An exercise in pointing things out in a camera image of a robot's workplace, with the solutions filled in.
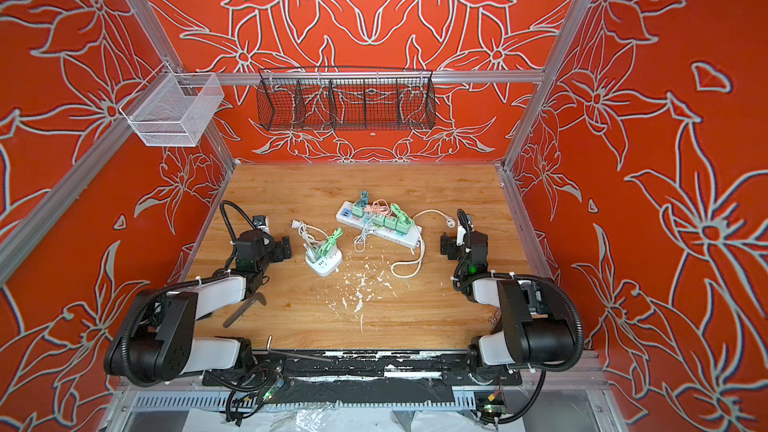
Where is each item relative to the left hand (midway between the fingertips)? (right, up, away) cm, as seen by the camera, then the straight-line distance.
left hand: (272, 236), depth 92 cm
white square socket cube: (+18, -8, -3) cm, 20 cm away
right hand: (+59, +2, 0) cm, 59 cm away
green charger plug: (+27, +8, +5) cm, 28 cm away
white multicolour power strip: (+45, -1, +3) cm, 45 cm away
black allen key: (-5, -19, -9) cm, 22 cm away
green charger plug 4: (+42, +4, -2) cm, 42 cm away
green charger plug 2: (+34, +5, +3) cm, 34 cm away
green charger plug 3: (+38, +4, +2) cm, 38 cm away
